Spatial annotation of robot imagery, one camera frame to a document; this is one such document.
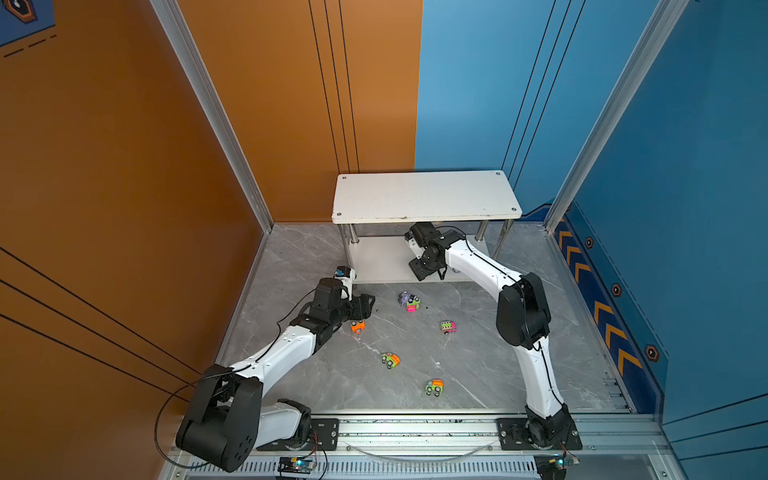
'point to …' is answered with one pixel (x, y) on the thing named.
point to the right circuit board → (551, 466)
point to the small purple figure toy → (403, 298)
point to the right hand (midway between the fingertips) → (421, 267)
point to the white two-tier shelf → (375, 211)
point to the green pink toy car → (413, 306)
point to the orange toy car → (358, 327)
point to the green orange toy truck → (434, 386)
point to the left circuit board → (296, 464)
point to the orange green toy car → (391, 360)
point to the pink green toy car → (448, 326)
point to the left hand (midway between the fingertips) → (365, 295)
